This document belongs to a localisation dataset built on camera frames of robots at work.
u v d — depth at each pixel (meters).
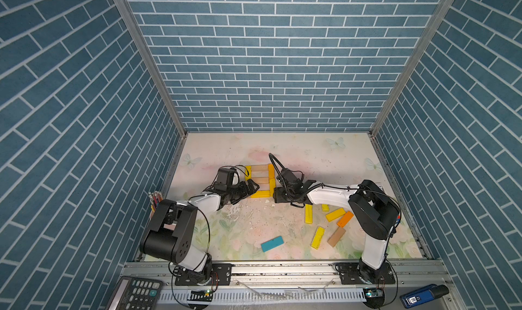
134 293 0.68
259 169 1.01
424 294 0.68
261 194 0.94
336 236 0.83
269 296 0.71
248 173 0.85
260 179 1.00
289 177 0.74
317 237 0.83
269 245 0.81
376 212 0.50
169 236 0.44
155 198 0.76
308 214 0.88
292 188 0.74
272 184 0.98
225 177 0.74
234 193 0.79
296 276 0.75
